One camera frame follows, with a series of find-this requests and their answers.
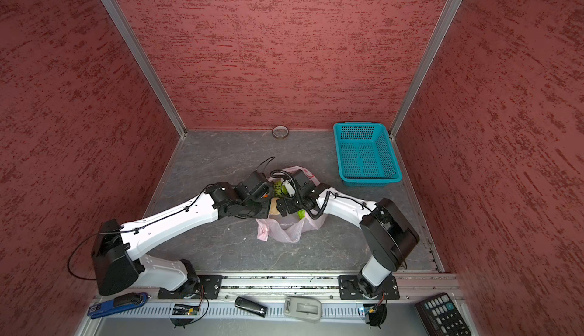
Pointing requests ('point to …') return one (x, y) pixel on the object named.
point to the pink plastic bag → (288, 229)
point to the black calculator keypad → (439, 316)
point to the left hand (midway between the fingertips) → (265, 214)
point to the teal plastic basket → (366, 155)
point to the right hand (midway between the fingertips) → (287, 208)
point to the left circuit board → (183, 309)
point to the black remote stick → (250, 305)
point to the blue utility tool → (124, 302)
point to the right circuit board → (377, 313)
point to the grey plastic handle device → (303, 308)
